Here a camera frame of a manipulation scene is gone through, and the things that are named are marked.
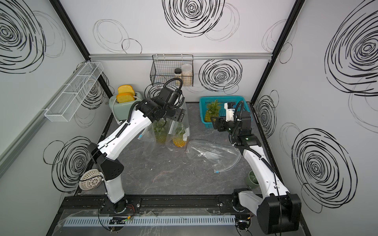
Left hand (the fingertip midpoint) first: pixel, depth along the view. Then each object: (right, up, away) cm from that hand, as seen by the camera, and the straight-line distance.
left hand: (177, 111), depth 78 cm
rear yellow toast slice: (-37, +16, +22) cm, 46 cm away
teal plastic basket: (+18, +9, +34) cm, 40 cm away
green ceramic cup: (+39, -36, -2) cm, 53 cm away
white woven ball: (-48, -38, +3) cm, 62 cm away
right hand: (+21, -4, -1) cm, 21 cm away
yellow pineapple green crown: (+21, +1, +16) cm, 27 cm away
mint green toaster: (-40, +1, +22) cm, 46 cm away
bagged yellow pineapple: (0, -17, +10) cm, 20 cm away
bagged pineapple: (-11, -13, +8) cm, 19 cm away
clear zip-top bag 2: (-1, -8, -4) cm, 9 cm away
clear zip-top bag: (+24, -27, +9) cm, 37 cm away
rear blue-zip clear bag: (-15, -13, -1) cm, 20 cm away
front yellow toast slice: (-37, +10, +19) cm, 43 cm away
